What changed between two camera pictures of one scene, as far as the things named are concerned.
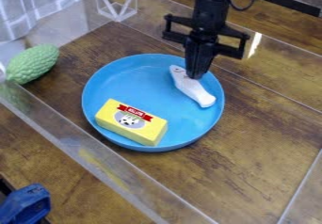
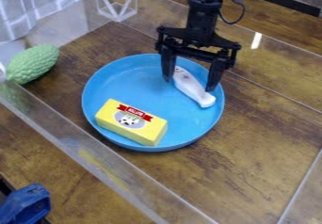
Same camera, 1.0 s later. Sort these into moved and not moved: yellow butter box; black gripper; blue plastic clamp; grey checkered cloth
Moved: black gripper
Not moved: yellow butter box; grey checkered cloth; blue plastic clamp
